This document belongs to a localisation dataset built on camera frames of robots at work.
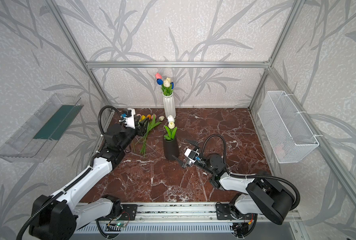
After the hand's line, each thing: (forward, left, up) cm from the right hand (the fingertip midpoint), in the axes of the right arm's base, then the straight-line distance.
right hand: (180, 141), depth 72 cm
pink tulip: (+42, +15, +9) cm, 45 cm away
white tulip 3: (+7, +5, -2) cm, 9 cm away
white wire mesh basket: (-5, -46, +10) cm, 47 cm away
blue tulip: (+36, +13, +9) cm, 40 cm away
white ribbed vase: (+35, +9, -10) cm, 37 cm away
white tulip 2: (+10, +5, +5) cm, 12 cm away
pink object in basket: (-3, -49, -5) cm, 49 cm away
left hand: (+13, +18, +6) cm, 23 cm away
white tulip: (+35, +9, +9) cm, 37 cm away
